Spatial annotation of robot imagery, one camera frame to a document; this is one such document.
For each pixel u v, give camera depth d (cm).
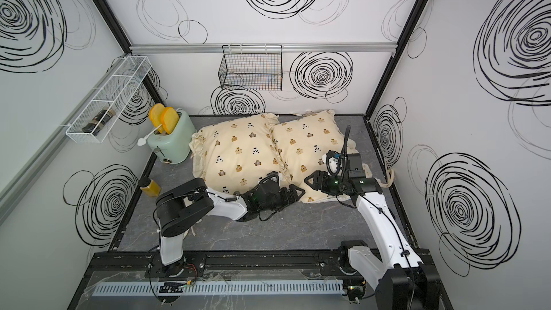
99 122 67
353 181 56
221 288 96
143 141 90
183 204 52
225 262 76
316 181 70
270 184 73
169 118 93
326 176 69
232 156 91
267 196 69
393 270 39
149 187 85
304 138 96
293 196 77
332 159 72
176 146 92
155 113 90
